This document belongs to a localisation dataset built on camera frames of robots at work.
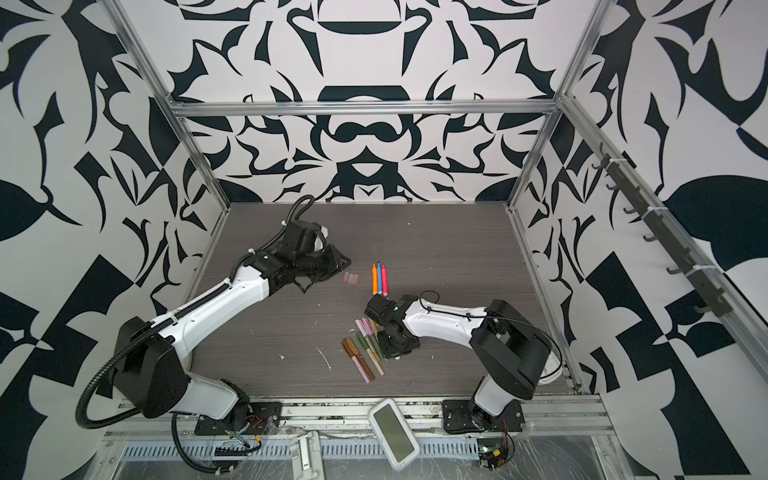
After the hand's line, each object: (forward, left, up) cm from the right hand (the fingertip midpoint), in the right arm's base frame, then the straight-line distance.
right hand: (392, 351), depth 84 cm
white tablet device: (-21, -1, +3) cm, 21 cm away
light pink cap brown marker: (+7, +9, 0) cm, 12 cm away
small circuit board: (-24, -23, -2) cm, 33 cm away
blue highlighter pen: (+23, +4, 0) cm, 23 cm away
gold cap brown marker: (0, +10, 0) cm, 10 cm away
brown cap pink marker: (0, +11, 0) cm, 11 cm away
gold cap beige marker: (+7, +5, 0) cm, 9 cm away
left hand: (+18, +10, +21) cm, 29 cm away
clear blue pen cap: (+23, +13, 0) cm, 27 cm away
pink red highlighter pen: (+22, +2, +1) cm, 22 cm away
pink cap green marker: (+5, +6, +1) cm, 8 cm away
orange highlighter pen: (+23, +5, 0) cm, 24 cm away
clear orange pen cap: (+23, +12, 0) cm, 26 cm away
